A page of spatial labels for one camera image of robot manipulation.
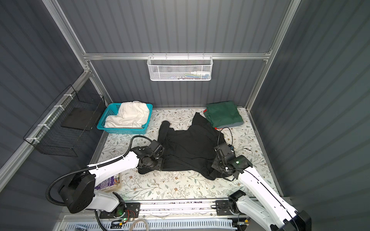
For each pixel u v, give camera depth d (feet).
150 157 2.10
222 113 3.64
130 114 3.68
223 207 2.38
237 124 3.47
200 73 2.99
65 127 2.39
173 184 2.70
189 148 3.18
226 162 1.89
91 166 1.51
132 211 2.38
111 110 3.64
